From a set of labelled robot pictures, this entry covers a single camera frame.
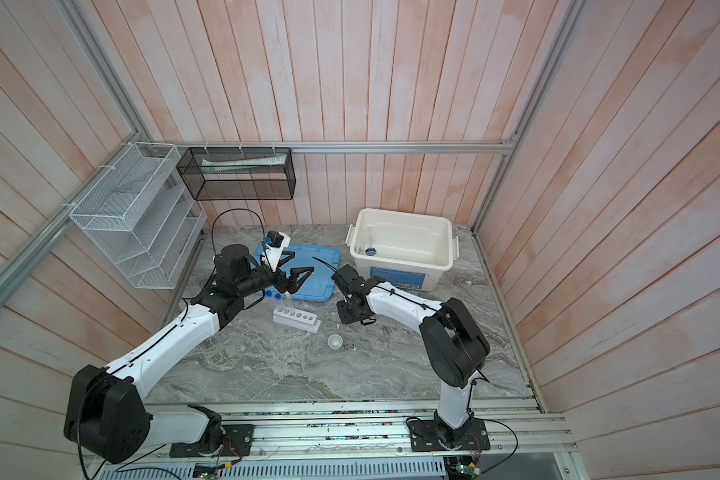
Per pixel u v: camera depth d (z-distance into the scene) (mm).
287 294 715
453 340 483
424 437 730
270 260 646
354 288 701
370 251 1137
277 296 823
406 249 1132
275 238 659
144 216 738
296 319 906
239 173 1040
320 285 1029
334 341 883
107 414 404
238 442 733
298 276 704
